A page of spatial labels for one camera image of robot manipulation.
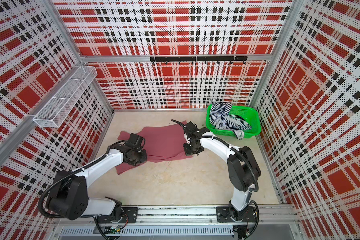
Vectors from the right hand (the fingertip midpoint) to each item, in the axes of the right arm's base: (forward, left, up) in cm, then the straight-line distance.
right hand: (190, 152), depth 87 cm
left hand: (-3, +27, -3) cm, 28 cm away
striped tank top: (+33, -24, -7) cm, 41 cm away
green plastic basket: (+34, -46, -5) cm, 57 cm away
